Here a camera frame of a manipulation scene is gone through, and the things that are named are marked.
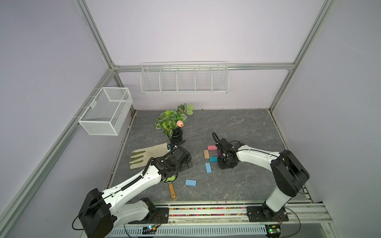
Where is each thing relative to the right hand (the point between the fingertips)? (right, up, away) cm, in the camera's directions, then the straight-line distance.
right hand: (222, 164), depth 91 cm
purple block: (-4, +9, -10) cm, 14 cm away
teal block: (-5, +3, +1) cm, 6 cm away
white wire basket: (-68, +31, -7) cm, 75 cm away
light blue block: (-18, -9, -7) cm, 21 cm away
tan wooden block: (-9, +5, +5) cm, 12 cm away
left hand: (-23, +3, -11) cm, 26 cm away
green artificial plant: (-30, +27, -12) cm, 42 cm away
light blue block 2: (-9, -2, -2) cm, 9 cm away
